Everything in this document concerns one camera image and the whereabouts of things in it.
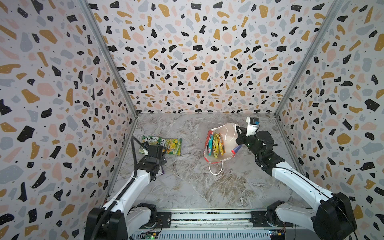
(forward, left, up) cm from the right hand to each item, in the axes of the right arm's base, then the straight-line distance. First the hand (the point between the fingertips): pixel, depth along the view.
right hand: (236, 124), depth 77 cm
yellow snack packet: (-2, +10, -14) cm, 17 cm away
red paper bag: (-2, +6, -16) cm, 17 cm away
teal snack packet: (-3, +12, -17) cm, 21 cm away
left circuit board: (-45, +42, -28) cm, 68 cm away
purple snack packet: (-15, +42, -27) cm, 52 cm away
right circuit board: (-44, -19, -30) cm, 57 cm away
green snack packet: (+7, +52, -27) cm, 59 cm away
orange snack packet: (+1, +6, -17) cm, 18 cm away
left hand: (-9, +44, -18) cm, 48 cm away
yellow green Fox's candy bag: (+3, +37, -27) cm, 46 cm away
